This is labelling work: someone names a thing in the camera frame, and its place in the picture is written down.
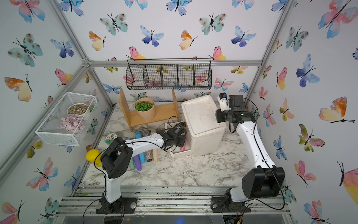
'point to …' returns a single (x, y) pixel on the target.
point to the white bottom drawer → (186, 147)
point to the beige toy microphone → (155, 152)
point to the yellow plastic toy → (94, 157)
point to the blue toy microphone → (138, 135)
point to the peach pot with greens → (145, 108)
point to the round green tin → (110, 137)
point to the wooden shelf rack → (163, 114)
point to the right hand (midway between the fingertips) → (220, 111)
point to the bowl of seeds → (79, 108)
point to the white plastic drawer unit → (206, 134)
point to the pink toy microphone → (182, 149)
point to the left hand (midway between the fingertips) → (184, 139)
